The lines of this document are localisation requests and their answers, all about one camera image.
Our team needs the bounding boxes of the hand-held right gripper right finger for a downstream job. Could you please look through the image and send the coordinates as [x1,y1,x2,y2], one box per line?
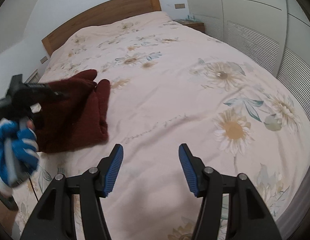
[179,144,283,240]

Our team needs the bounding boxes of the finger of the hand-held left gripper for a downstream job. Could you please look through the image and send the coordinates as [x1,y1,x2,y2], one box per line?
[46,83,71,99]

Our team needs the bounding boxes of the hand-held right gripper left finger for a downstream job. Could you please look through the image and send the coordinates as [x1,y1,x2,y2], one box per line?
[20,144,124,240]

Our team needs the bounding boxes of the dark red knit sweater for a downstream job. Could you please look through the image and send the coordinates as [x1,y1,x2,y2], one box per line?
[32,69,111,154]

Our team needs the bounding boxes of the person's left hand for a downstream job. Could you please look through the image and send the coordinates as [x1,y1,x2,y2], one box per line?
[0,119,40,195]

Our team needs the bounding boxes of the bed with floral duvet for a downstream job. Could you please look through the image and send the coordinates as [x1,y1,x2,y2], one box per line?
[13,11,310,240]

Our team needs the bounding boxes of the wooden headboard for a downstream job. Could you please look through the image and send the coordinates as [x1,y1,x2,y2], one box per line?
[42,0,162,57]

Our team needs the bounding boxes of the wooden nightstand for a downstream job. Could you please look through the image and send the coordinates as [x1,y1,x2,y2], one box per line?
[174,19,205,34]

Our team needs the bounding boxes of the white slatted wardrobe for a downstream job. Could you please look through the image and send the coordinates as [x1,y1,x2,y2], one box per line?
[182,0,310,105]

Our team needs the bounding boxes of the white slatted wall cabinet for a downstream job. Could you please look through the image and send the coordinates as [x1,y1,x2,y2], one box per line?
[27,69,45,83]

